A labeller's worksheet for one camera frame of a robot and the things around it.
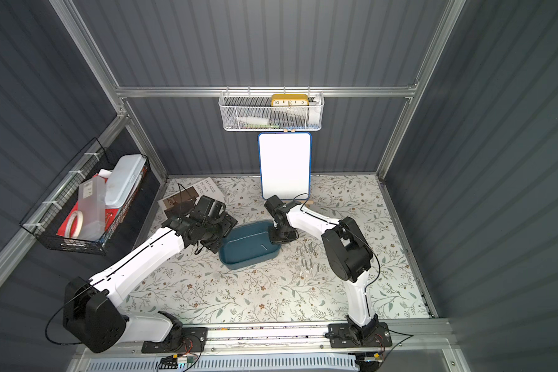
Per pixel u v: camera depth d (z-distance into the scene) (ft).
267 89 2.81
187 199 3.51
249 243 3.09
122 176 2.49
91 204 2.23
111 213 2.31
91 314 1.29
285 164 3.04
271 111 2.92
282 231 2.61
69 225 2.17
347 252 1.77
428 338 2.42
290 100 2.85
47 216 2.01
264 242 3.16
